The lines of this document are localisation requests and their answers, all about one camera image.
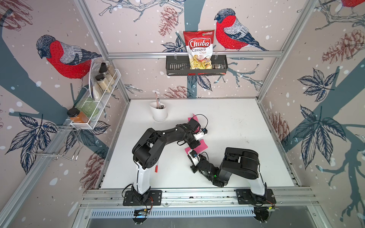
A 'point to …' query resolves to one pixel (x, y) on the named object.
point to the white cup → (158, 114)
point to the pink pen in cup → (158, 101)
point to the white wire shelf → (100, 97)
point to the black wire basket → (179, 65)
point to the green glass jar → (87, 106)
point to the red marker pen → (156, 168)
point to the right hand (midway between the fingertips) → (189, 156)
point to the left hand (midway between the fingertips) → (198, 142)
